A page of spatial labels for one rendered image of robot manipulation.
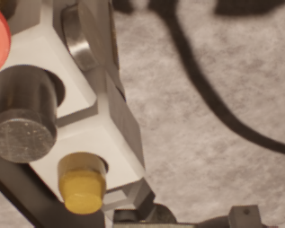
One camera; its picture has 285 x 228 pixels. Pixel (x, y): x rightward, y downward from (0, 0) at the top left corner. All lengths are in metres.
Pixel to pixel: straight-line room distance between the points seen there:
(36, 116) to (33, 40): 0.05
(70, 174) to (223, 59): 0.63
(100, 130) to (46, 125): 0.08
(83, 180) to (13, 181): 0.05
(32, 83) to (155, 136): 0.79
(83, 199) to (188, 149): 0.77
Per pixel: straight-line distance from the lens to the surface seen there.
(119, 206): 0.56
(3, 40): 0.35
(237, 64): 1.08
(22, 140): 0.40
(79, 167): 0.47
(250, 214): 0.57
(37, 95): 0.40
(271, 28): 1.05
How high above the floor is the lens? 0.77
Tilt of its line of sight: 43 degrees down
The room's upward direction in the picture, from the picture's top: 172 degrees clockwise
